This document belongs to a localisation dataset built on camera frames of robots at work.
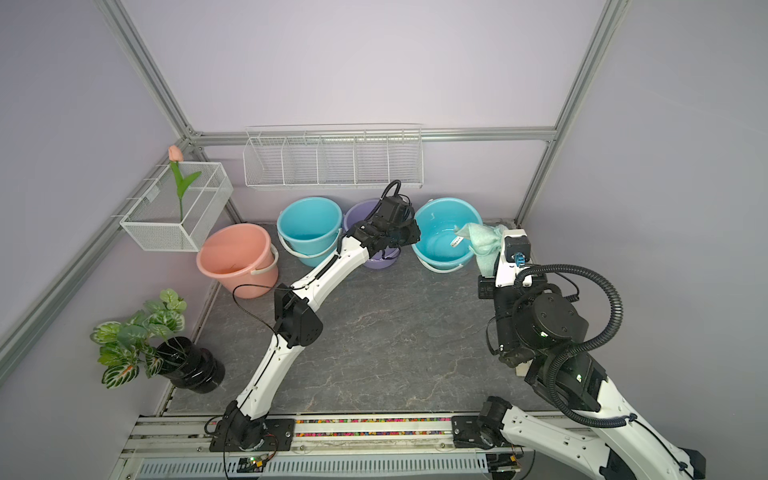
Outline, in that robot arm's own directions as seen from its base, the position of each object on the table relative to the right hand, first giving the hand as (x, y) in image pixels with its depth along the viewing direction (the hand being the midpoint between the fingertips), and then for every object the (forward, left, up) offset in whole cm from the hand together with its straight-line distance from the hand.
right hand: (510, 247), depth 53 cm
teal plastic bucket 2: (+36, +50, -33) cm, 70 cm away
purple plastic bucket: (+40, +33, -28) cm, 58 cm away
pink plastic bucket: (+28, +74, -39) cm, 88 cm away
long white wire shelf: (+55, +26, -16) cm, 63 cm away
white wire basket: (+26, +81, -15) cm, 86 cm away
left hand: (+26, +12, -25) cm, 38 cm away
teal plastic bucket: (+32, +8, -26) cm, 42 cm away
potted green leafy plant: (-6, +77, -24) cm, 81 cm away
